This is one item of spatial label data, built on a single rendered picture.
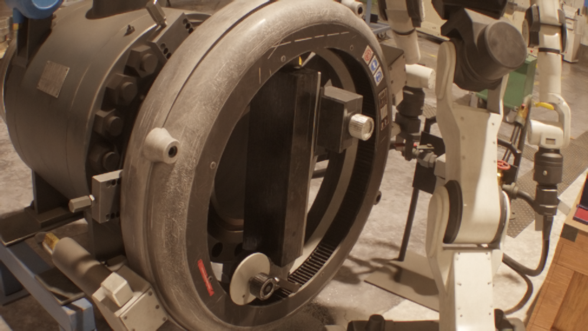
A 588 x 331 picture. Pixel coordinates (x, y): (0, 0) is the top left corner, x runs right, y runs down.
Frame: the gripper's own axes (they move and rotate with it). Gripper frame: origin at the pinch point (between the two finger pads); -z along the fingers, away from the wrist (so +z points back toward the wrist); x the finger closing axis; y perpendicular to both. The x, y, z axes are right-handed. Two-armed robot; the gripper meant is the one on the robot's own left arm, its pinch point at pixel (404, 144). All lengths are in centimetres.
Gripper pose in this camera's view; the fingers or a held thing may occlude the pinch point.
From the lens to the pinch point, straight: 188.5
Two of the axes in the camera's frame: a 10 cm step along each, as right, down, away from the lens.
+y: -9.2, 0.6, -4.0
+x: -3.9, -3.9, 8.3
